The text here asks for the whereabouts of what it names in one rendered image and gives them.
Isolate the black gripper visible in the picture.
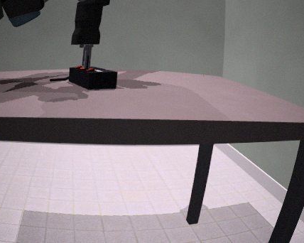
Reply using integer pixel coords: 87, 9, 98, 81
71, 0, 110, 69

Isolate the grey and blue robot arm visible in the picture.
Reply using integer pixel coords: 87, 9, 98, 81
1, 0, 48, 27

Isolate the black power strip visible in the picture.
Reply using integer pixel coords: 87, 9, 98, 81
50, 66, 117, 90

